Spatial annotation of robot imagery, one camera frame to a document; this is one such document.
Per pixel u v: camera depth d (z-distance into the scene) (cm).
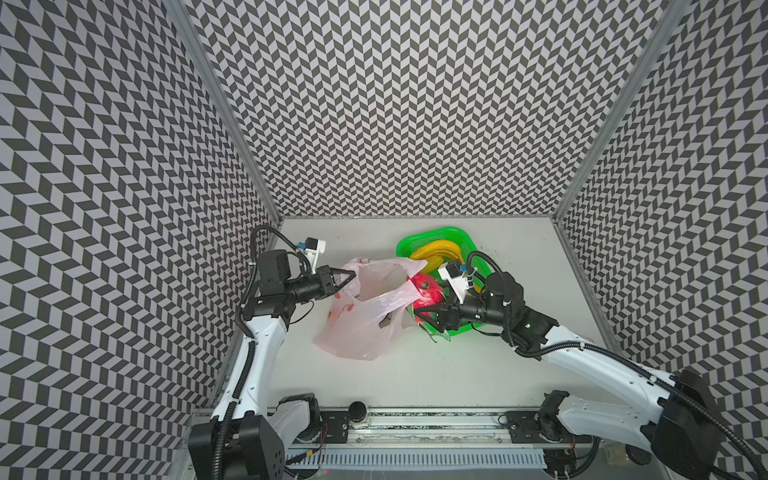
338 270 72
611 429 54
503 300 54
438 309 62
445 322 62
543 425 65
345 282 70
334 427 72
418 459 69
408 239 97
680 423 38
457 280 63
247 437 37
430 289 65
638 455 62
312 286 65
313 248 69
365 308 64
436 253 96
